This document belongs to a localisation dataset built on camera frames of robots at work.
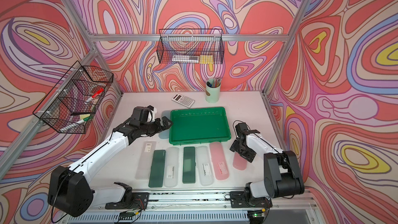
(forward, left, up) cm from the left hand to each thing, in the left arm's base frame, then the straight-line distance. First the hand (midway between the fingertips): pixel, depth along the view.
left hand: (169, 125), depth 82 cm
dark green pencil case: (-18, +6, -15) cm, 24 cm away
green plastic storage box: (+13, -16, -20) cm, 29 cm away
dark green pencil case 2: (-16, -11, -16) cm, 25 cm away
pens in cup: (+34, -27, 0) cm, 44 cm away
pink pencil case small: (-15, -38, -14) cm, 43 cm away
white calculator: (+33, -4, -15) cm, 36 cm away
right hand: (-11, -40, -16) cm, 45 cm away
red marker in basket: (+8, +36, +14) cm, 40 cm away
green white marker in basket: (-5, +42, +9) cm, 44 cm away
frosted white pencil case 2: (-17, -20, -15) cm, 30 cm away
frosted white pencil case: (-17, -1, -16) cm, 23 cm away
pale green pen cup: (+31, -25, -4) cm, 40 cm away
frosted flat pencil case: (-18, +14, -16) cm, 28 cm away
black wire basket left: (+3, +46, +13) cm, 48 cm away
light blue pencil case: (+2, +5, -12) cm, 13 cm away
